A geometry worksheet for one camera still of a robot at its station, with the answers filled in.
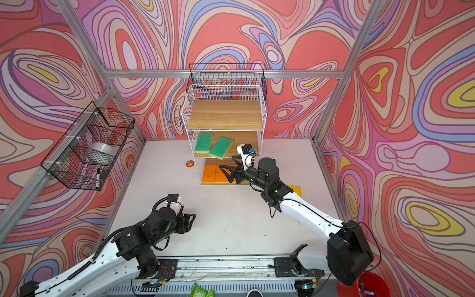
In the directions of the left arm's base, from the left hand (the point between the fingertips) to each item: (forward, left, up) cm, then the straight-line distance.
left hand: (193, 215), depth 76 cm
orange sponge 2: (+8, -12, +18) cm, 23 cm away
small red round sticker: (+36, +10, -11) cm, 39 cm away
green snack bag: (-25, -4, -9) cm, 27 cm away
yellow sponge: (+25, -11, +14) cm, 31 cm away
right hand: (+14, -15, +16) cm, 26 cm away
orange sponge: (+25, -3, -8) cm, 26 cm away
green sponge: (+27, -3, +15) cm, 31 cm away
